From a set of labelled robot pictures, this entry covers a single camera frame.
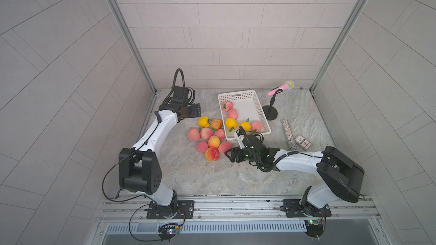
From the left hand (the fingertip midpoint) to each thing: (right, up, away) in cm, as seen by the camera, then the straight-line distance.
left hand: (196, 108), depth 88 cm
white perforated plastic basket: (+30, +1, +20) cm, 36 cm away
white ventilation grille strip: (+43, -48, -20) cm, 67 cm away
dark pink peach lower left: (+4, -19, -2) cm, 20 cm away
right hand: (+17, -22, -4) cm, 29 cm away
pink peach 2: (+32, -9, +4) cm, 34 cm away
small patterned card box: (+57, -19, +2) cm, 60 cm away
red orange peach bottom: (+9, -22, -5) cm, 24 cm away
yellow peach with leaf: (+27, -9, +5) cm, 29 cm away
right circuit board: (+52, -48, -19) cm, 73 cm away
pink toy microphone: (+49, +12, +3) cm, 51 cm away
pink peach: (+19, -3, +11) cm, 23 cm away
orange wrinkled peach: (+10, -9, +6) cm, 15 cm away
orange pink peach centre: (+10, -17, -2) cm, 19 cm away
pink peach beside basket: (+13, -14, +2) cm, 19 cm away
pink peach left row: (-1, -14, +1) cm, 14 cm away
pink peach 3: (+15, -19, -3) cm, 24 cm away
